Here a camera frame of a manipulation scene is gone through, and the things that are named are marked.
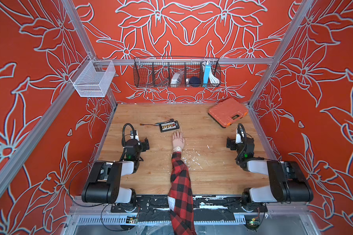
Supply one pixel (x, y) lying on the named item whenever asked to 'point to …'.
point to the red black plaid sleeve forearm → (182, 220)
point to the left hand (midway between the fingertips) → (139, 138)
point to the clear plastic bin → (92, 78)
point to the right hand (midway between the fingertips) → (233, 135)
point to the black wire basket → (157, 72)
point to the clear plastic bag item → (177, 77)
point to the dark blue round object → (195, 81)
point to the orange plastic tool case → (228, 111)
